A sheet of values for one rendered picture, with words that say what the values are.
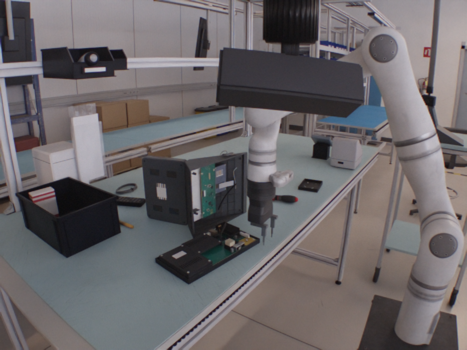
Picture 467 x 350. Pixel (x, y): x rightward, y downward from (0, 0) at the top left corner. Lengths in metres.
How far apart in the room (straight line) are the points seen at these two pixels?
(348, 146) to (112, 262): 1.18
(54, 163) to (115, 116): 3.28
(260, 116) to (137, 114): 3.96
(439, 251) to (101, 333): 0.70
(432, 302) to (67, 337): 0.78
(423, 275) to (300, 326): 1.41
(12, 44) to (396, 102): 2.26
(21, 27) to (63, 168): 1.51
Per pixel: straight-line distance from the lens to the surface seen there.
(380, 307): 1.00
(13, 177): 1.31
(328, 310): 2.27
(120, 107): 4.49
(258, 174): 0.81
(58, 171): 1.21
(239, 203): 1.08
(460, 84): 7.31
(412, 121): 0.69
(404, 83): 0.69
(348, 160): 1.63
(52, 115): 5.12
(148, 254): 0.90
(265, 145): 0.79
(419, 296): 0.84
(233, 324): 2.11
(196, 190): 0.93
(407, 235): 2.67
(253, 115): 0.76
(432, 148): 0.71
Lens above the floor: 1.47
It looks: 19 degrees down
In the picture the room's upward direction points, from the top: straight up
